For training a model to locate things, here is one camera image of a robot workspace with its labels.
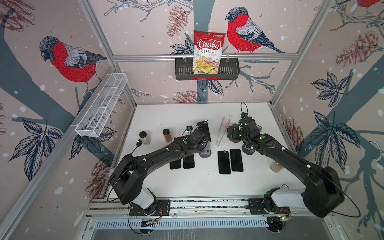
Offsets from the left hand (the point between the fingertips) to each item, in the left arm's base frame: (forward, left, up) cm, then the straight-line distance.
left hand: (196, 146), depth 84 cm
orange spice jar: (+10, +18, -4) cm, 21 cm away
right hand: (+7, -21, +4) cm, 23 cm away
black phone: (-5, -17, -11) cm, 21 cm away
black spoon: (+8, +39, -11) cm, 41 cm away
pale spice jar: (+8, +33, -4) cm, 34 cm away
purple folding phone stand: (-1, -7, -6) cm, 9 cm away
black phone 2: (-4, -25, -11) cm, 28 cm away
